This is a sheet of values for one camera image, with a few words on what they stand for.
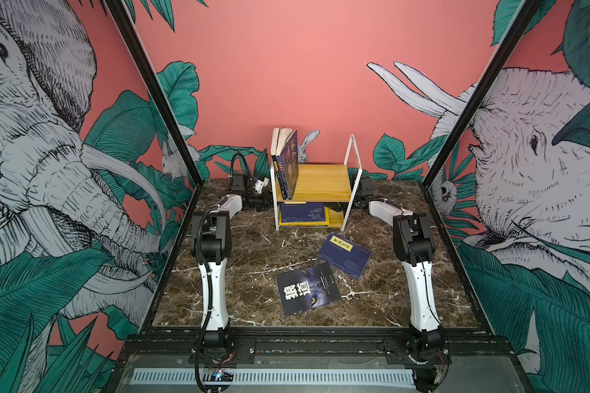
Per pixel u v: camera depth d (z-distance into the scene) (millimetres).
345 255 968
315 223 982
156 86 860
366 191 900
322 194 866
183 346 746
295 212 991
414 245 634
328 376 701
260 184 985
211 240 620
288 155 792
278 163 742
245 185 924
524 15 700
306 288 858
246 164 1177
